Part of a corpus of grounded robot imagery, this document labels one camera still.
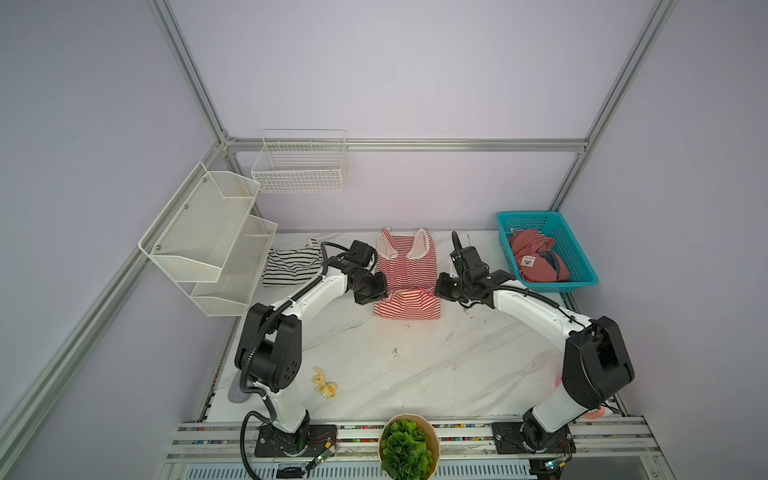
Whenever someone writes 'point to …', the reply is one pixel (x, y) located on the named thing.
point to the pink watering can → (593, 414)
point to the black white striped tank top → (295, 266)
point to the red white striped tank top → (409, 262)
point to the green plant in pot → (408, 447)
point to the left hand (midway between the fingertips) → (386, 295)
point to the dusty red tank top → (536, 261)
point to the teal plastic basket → (551, 224)
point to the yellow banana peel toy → (329, 389)
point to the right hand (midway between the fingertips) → (432, 286)
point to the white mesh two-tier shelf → (210, 237)
